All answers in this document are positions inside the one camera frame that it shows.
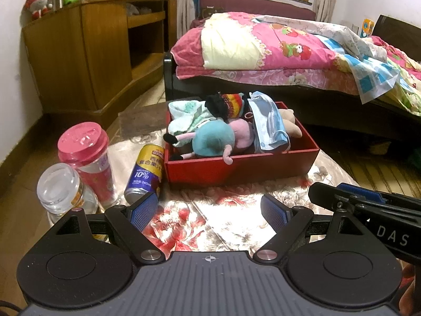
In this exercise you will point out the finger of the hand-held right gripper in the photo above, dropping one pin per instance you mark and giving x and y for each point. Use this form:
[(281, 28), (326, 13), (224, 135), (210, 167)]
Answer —
[(329, 197), (361, 193)]

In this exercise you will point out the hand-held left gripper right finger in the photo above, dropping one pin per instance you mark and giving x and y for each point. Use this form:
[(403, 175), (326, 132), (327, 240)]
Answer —
[(273, 212)]

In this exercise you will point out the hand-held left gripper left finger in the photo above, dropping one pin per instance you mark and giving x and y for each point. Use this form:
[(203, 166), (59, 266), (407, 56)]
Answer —
[(144, 211)]

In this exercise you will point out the red box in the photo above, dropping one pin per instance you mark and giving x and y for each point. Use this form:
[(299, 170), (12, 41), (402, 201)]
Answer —
[(236, 174)]

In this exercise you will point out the blue face mask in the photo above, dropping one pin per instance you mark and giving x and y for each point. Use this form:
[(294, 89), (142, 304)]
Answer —
[(279, 138), (263, 115)]

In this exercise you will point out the beige bear plush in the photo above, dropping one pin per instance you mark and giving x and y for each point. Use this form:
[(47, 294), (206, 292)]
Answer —
[(292, 125)]

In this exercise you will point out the pink pig plush teal shirt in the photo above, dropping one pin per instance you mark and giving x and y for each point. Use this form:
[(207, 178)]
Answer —
[(210, 140)]

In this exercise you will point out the green white towel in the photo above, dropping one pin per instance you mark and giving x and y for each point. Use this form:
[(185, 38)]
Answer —
[(187, 115)]

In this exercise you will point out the black rainbow striped sock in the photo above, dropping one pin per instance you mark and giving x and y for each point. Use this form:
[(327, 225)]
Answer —
[(227, 105)]

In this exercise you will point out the person's right hand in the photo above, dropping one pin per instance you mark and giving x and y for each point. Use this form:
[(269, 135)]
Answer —
[(412, 289)]

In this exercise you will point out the yellow drink can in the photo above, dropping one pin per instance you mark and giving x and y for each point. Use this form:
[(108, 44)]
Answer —
[(146, 171)]

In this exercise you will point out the floral tablecloth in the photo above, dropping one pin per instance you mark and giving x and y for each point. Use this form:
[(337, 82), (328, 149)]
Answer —
[(204, 214)]

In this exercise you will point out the bed with pink quilt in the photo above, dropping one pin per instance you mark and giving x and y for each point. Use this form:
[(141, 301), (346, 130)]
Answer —
[(329, 113)]

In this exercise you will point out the pink lid plastic bottle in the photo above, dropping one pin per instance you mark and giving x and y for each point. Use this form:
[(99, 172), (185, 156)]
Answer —
[(84, 144)]

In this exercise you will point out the clear plastic jar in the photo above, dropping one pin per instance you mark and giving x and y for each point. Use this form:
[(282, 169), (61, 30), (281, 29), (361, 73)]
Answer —
[(57, 187)]

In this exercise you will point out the green pink floral quilt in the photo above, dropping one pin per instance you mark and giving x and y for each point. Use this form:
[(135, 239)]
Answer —
[(404, 82)]

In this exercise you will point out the wooden cabinet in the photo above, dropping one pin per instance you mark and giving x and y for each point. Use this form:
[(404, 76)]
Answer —
[(98, 56)]

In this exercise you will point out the dark headboard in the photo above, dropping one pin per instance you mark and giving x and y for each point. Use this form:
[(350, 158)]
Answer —
[(398, 33)]

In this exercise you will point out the orange carton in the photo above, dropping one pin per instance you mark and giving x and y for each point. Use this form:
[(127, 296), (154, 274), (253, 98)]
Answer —
[(367, 29)]

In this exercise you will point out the grey cloth bundle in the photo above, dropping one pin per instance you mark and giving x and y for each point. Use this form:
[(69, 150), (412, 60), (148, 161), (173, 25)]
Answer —
[(135, 9)]

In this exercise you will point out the red santa doll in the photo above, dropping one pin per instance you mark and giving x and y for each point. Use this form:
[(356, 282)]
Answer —
[(37, 5)]

